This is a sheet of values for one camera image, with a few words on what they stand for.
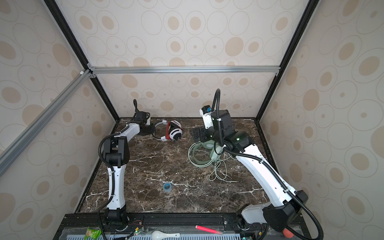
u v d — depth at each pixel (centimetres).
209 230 71
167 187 85
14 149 53
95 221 76
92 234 68
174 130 101
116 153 64
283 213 37
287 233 69
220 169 92
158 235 70
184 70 93
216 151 93
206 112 59
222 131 49
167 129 103
